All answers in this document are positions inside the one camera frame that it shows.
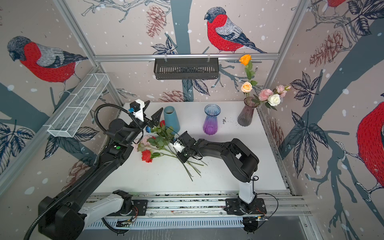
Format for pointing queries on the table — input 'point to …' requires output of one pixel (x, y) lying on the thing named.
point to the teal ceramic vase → (171, 119)
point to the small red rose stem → (164, 133)
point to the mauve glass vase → (245, 117)
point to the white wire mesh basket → (78, 105)
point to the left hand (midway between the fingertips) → (153, 104)
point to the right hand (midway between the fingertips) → (178, 157)
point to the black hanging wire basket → (186, 70)
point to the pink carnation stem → (281, 90)
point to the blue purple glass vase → (210, 122)
